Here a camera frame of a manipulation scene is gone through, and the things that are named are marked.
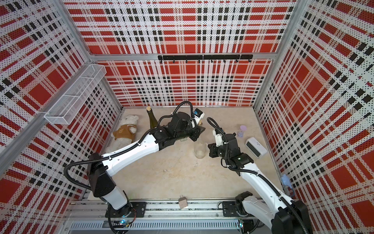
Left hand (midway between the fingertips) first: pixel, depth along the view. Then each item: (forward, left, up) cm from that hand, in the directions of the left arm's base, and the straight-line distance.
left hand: (204, 127), depth 75 cm
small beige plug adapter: (-30, +11, -24) cm, 41 cm away
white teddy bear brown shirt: (+8, +52, -19) cm, 56 cm away
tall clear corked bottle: (+3, +2, -29) cm, 29 cm away
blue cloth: (-26, -37, -7) cm, 45 cm away
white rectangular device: (-1, -33, -21) cm, 39 cm away
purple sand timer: (+12, -27, -17) cm, 34 cm away
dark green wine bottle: (+7, +29, -4) cm, 30 cm away
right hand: (-5, -4, -11) cm, 13 cm away
